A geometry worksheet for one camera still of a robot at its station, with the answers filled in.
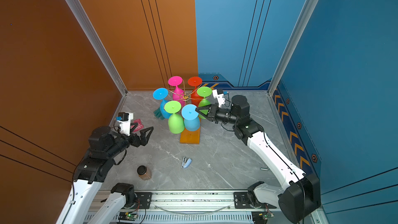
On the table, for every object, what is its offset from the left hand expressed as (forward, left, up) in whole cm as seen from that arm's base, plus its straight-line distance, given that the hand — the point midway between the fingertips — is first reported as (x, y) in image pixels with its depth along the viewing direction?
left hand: (145, 124), depth 70 cm
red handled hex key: (-10, -60, -26) cm, 66 cm away
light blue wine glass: (-1, -22, +6) cm, 22 cm away
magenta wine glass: (+23, -12, +7) cm, 26 cm away
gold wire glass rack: (+14, -18, +4) cm, 23 cm away
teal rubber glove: (+25, +5, -25) cm, 35 cm away
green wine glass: (+15, -26, +7) cm, 31 cm away
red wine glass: (+22, -22, +7) cm, 32 cm away
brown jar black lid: (-15, +2, -18) cm, 24 cm away
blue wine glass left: (+14, -5, +6) cm, 16 cm away
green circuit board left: (-32, +7, -28) cm, 43 cm away
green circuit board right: (-31, -56, -26) cm, 69 cm away
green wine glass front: (+3, -13, -2) cm, 14 cm away
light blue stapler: (-8, -18, -25) cm, 31 cm away
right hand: (+2, -23, +8) cm, 24 cm away
